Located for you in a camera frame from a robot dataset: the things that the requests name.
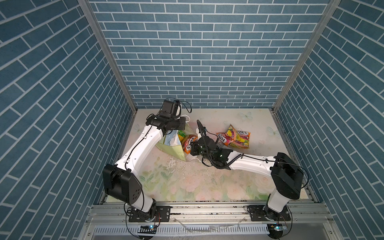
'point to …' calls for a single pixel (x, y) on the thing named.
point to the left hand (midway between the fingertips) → (183, 122)
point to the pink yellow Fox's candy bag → (231, 135)
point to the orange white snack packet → (186, 140)
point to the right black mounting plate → (257, 214)
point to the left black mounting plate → (162, 214)
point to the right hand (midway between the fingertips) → (188, 141)
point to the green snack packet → (181, 134)
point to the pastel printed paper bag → (170, 142)
